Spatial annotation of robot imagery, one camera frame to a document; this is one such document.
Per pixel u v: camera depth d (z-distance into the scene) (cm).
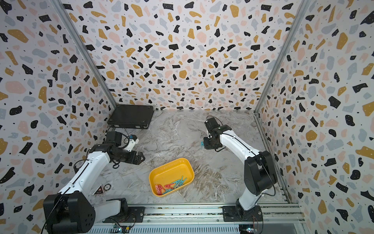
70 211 39
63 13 71
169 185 82
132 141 76
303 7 71
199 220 73
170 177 88
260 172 46
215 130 64
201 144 100
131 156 73
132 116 120
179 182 84
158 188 81
